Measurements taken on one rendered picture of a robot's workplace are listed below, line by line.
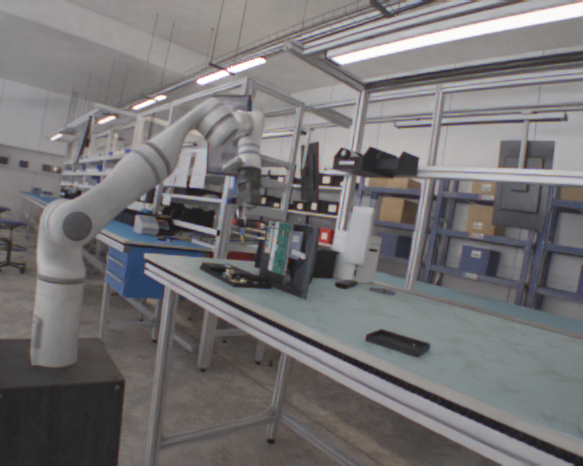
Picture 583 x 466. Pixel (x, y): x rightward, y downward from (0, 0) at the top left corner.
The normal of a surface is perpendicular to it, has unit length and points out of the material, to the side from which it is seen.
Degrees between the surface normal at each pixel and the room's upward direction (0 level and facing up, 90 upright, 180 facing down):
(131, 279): 90
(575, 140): 90
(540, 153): 97
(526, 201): 97
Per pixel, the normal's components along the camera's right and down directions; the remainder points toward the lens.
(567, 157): -0.76, -0.09
